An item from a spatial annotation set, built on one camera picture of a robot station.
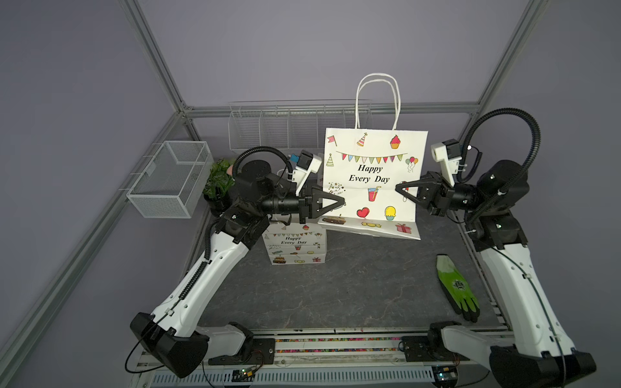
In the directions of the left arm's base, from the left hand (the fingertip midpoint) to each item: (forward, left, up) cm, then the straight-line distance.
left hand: (343, 204), depth 54 cm
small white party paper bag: (+7, +15, -27) cm, 32 cm away
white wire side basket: (+29, +54, -18) cm, 63 cm away
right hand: (+1, -12, +3) cm, 12 cm away
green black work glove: (-8, -43, -43) cm, 61 cm away
